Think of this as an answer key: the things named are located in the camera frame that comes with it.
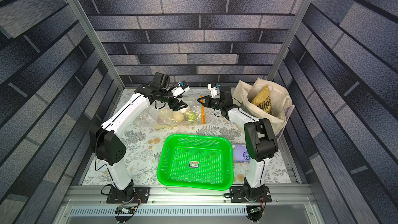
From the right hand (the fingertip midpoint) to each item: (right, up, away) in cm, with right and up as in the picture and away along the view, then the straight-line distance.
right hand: (196, 99), depth 90 cm
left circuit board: (-33, -53, -19) cm, 65 cm away
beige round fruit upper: (-13, -12, +10) cm, 20 cm away
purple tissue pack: (+24, -30, -9) cm, 39 cm away
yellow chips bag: (+36, 0, -8) cm, 37 cm away
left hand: (-7, +1, -7) cm, 10 cm away
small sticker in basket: (-1, -36, -7) cm, 37 cm away
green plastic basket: (+2, -35, -6) cm, 35 cm away
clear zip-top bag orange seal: (-28, -12, +12) cm, 33 cm away
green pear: (-3, -11, +8) cm, 14 cm away
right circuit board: (+29, -56, -17) cm, 65 cm away
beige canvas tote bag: (+25, +3, -10) cm, 27 cm away
